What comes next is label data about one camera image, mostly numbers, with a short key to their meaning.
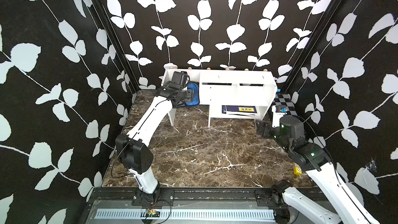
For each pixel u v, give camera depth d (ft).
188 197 2.45
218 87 2.90
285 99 3.64
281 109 1.91
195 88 2.43
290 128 1.57
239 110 2.97
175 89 1.91
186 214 2.30
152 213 2.34
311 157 1.46
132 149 1.42
